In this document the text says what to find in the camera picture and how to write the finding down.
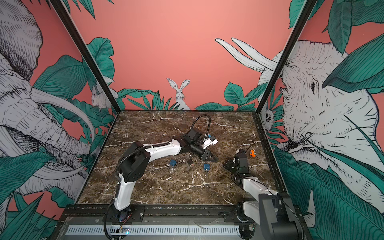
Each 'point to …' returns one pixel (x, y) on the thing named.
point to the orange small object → (252, 154)
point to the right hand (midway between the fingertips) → (224, 158)
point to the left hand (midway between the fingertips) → (216, 159)
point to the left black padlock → (190, 162)
